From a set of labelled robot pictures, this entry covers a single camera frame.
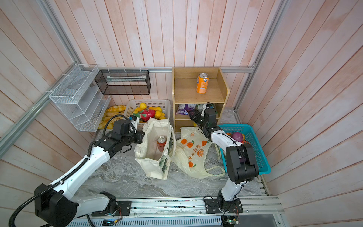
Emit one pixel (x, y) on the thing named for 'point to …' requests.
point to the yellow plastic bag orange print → (189, 152)
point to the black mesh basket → (124, 82)
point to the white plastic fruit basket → (164, 104)
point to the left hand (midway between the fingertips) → (144, 136)
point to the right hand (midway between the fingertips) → (189, 112)
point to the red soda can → (161, 142)
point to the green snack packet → (200, 107)
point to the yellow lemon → (142, 105)
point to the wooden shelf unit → (193, 87)
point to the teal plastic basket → (248, 137)
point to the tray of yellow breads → (111, 110)
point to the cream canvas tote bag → (155, 154)
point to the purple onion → (237, 136)
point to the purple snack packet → (182, 109)
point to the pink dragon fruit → (144, 115)
